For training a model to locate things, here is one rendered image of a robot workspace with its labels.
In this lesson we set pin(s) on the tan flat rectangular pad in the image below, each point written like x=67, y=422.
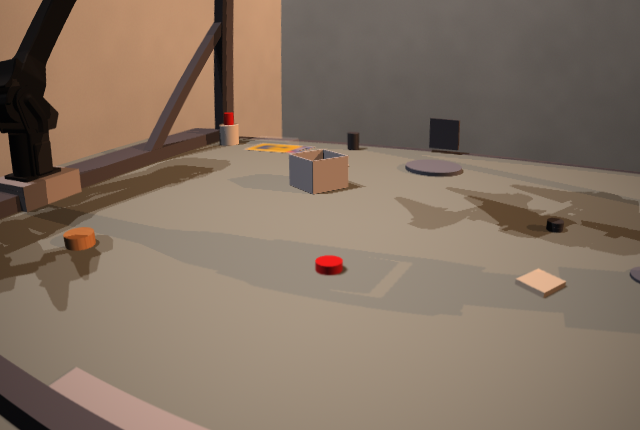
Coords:
x=540, y=283

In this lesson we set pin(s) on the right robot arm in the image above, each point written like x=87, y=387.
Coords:
x=22, y=87

